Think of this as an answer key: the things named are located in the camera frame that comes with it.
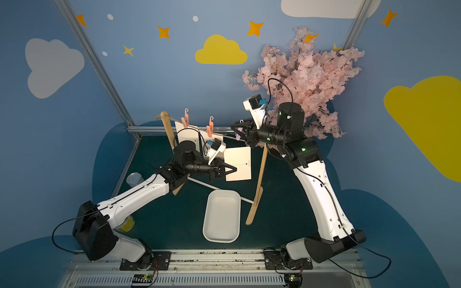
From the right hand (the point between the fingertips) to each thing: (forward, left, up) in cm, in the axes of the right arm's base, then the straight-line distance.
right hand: (238, 123), depth 59 cm
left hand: (-7, 0, -15) cm, 17 cm away
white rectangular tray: (-16, +6, -46) cm, 49 cm away
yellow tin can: (0, +55, -41) cm, 68 cm away
